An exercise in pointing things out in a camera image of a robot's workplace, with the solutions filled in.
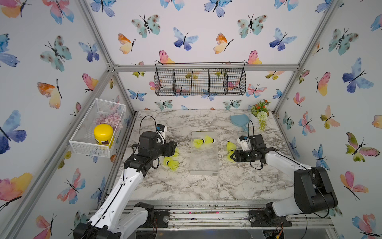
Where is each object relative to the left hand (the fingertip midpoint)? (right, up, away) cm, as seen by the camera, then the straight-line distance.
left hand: (172, 141), depth 78 cm
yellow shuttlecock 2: (-2, -16, +15) cm, 22 cm away
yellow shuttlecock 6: (+33, -10, +15) cm, 38 cm away
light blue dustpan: (+46, +12, +36) cm, 60 cm away
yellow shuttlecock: (0, -10, +21) cm, 23 cm away
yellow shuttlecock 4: (+14, -3, +21) cm, 25 cm away
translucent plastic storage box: (+18, -10, +21) cm, 29 cm away
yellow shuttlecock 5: (+35, -5, +21) cm, 41 cm away
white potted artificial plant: (+55, +16, +22) cm, 61 cm away
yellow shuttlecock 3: (+21, -2, +23) cm, 31 cm away
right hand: (+36, -10, +12) cm, 40 cm away
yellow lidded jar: (-27, +4, -14) cm, 31 cm away
